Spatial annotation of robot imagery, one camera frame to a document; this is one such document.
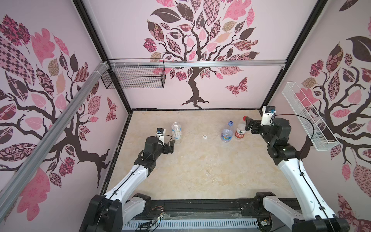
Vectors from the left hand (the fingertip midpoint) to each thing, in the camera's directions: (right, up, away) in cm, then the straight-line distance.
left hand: (166, 142), depth 85 cm
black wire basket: (-42, +57, +57) cm, 91 cm away
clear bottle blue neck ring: (+39, +4, +8) cm, 40 cm away
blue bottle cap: (+40, +11, +2) cm, 41 cm away
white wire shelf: (+75, +6, -19) cm, 78 cm away
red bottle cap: (+49, +15, +4) cm, 51 cm away
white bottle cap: (+25, +1, +18) cm, 31 cm away
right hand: (+48, +13, -12) cm, 51 cm away
